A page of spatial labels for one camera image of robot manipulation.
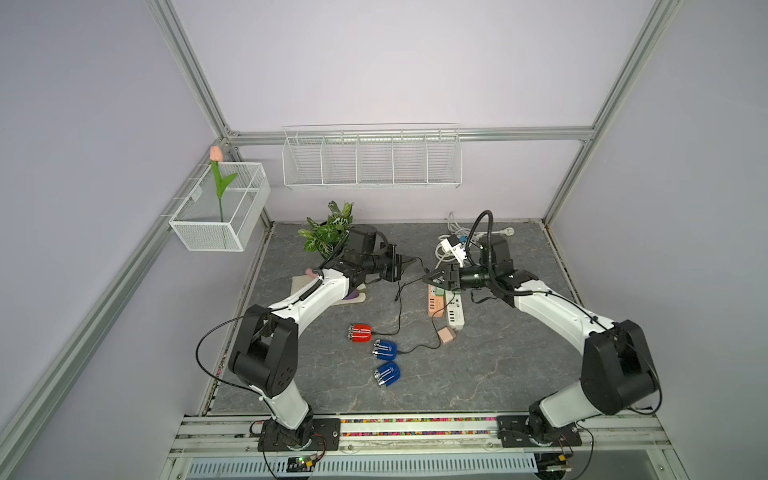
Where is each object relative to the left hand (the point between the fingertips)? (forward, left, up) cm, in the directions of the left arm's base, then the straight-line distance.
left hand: (421, 255), depth 81 cm
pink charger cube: (-14, -7, -22) cm, 27 cm away
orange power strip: (-4, -6, -20) cm, 21 cm away
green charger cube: (-1, -7, -19) cm, 20 cm away
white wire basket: (+14, +53, +8) cm, 55 cm away
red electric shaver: (-12, +19, -21) cm, 31 cm away
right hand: (-6, 0, -3) cm, 7 cm away
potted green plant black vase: (+8, +26, 0) cm, 27 cm away
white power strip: (-7, -11, -20) cm, 24 cm away
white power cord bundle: (-1, -8, +6) cm, 10 cm away
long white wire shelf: (+37, +12, +7) cm, 40 cm away
